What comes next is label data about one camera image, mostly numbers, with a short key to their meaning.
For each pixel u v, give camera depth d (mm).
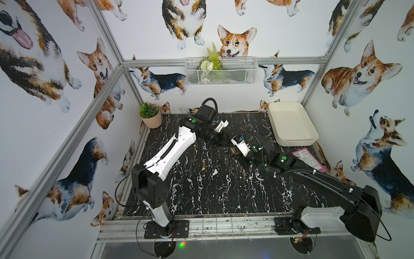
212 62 818
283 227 733
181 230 733
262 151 557
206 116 610
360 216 384
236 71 924
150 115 1035
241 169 929
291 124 1144
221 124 718
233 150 735
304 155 979
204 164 924
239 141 648
